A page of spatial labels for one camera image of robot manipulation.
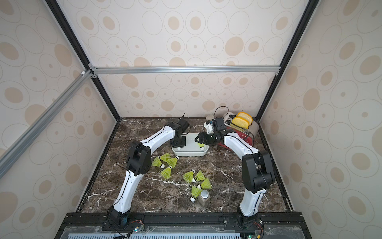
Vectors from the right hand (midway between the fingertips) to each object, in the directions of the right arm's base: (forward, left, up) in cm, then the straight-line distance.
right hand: (196, 142), depth 90 cm
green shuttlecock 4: (-27, 0, -9) cm, 28 cm away
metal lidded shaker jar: (-31, -5, -3) cm, 32 cm away
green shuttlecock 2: (-17, +4, -12) cm, 21 cm away
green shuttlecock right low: (-22, -6, -9) cm, 25 cm away
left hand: (+4, +9, -8) cm, 13 cm away
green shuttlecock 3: (-18, -2, -9) cm, 20 cm away
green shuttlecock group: (-9, +15, -10) cm, 20 cm away
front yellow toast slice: (+9, -26, +9) cm, 29 cm away
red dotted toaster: (+3, -30, +6) cm, 30 cm away
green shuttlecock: (+5, -3, -11) cm, 12 cm away
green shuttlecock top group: (-7, +20, -7) cm, 22 cm away
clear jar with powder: (+19, -8, +3) cm, 21 cm away
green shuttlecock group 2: (-15, +18, -11) cm, 26 cm away
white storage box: (+3, +4, -12) cm, 13 cm away
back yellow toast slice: (+14, -29, +9) cm, 34 cm away
